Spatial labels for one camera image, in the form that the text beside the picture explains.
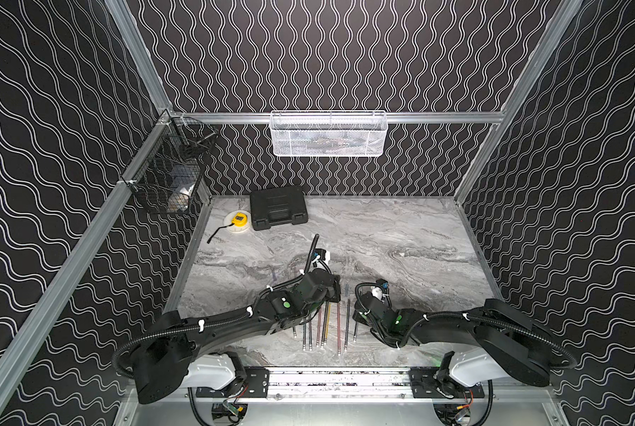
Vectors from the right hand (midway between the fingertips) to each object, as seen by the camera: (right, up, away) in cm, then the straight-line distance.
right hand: (355, 307), depth 89 cm
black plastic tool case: (-31, +35, +22) cm, 52 cm away
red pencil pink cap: (-12, -5, -3) cm, 13 cm away
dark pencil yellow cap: (-1, -6, -5) cm, 8 cm away
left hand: (-5, +13, -11) cm, 18 cm away
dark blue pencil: (-10, -5, -3) cm, 12 cm away
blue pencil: (-15, -7, -5) cm, 17 cm away
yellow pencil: (-9, -2, -1) cm, 9 cm away
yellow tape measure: (-46, +30, +21) cm, 59 cm away
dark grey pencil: (-20, -6, -5) cm, 21 cm away
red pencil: (-6, -5, -3) cm, 8 cm away
